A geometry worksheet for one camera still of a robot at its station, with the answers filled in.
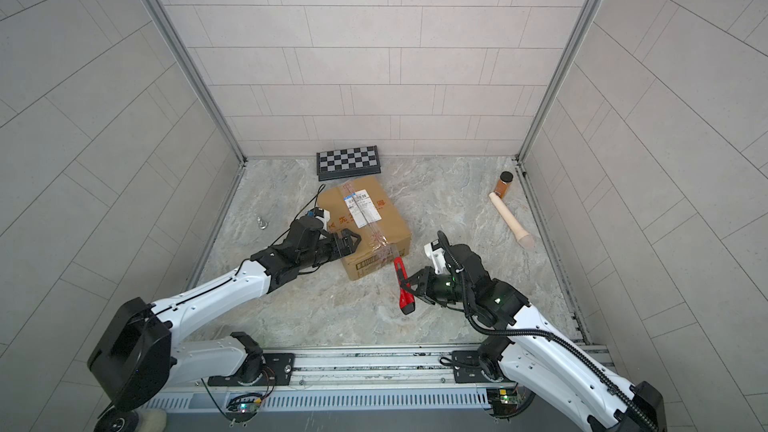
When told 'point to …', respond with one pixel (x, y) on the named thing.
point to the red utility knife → (407, 300)
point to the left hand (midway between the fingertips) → (360, 241)
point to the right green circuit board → (503, 400)
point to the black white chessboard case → (346, 163)
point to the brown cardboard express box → (364, 207)
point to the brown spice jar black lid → (501, 187)
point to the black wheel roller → (118, 421)
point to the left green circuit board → (244, 405)
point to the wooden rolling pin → (524, 239)
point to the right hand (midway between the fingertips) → (401, 293)
